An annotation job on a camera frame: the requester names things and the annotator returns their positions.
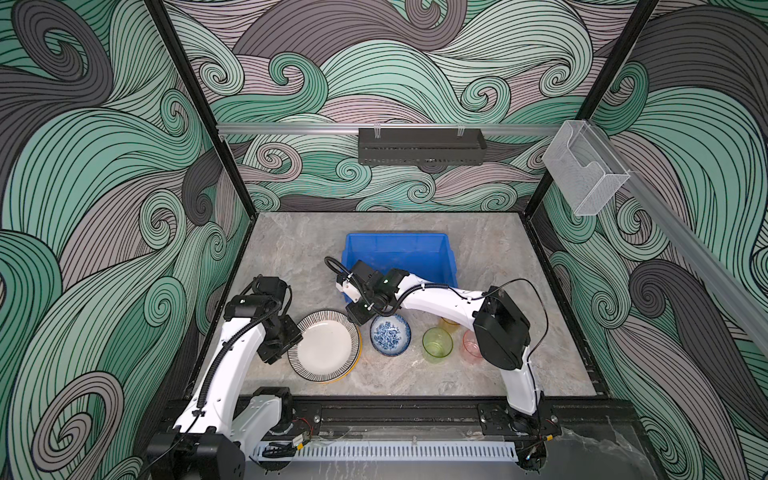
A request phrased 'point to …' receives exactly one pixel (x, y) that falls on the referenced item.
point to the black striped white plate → (329, 346)
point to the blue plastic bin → (424, 254)
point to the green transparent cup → (437, 344)
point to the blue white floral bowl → (390, 336)
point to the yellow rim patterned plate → (360, 341)
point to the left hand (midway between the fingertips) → (292, 343)
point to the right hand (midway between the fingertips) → (352, 316)
